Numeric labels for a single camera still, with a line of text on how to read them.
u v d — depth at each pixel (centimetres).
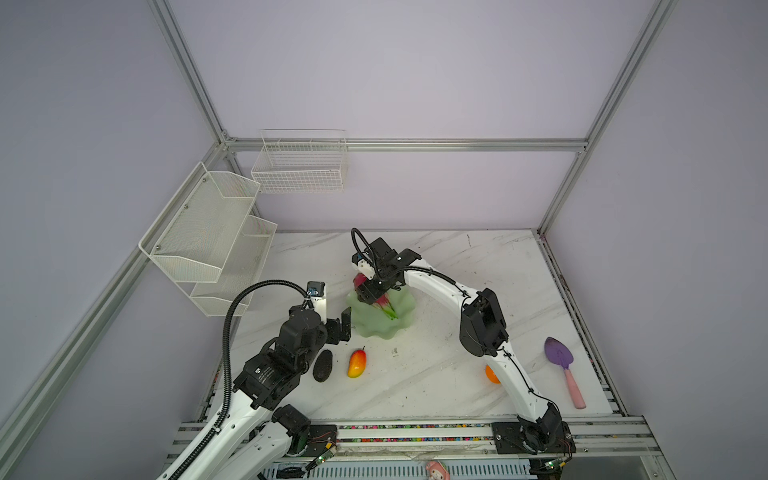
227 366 46
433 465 69
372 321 95
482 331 60
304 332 50
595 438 75
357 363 83
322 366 82
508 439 73
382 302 91
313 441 73
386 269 72
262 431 61
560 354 86
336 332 63
